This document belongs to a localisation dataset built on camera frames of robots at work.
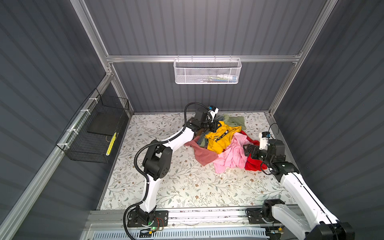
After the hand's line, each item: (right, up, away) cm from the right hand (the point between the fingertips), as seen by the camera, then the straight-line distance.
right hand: (253, 147), depth 82 cm
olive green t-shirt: (0, +15, +29) cm, 33 cm away
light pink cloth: (-9, -6, +5) cm, 12 cm away
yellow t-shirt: (-18, +3, +8) cm, 20 cm away
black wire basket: (-83, +8, -10) cm, 84 cm away
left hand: (-17, +14, +8) cm, 23 cm away
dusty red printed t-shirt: (-27, -7, +11) cm, 30 cm away
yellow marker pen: (-72, +3, -13) cm, 73 cm away
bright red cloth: (+1, -11, +5) cm, 12 cm away
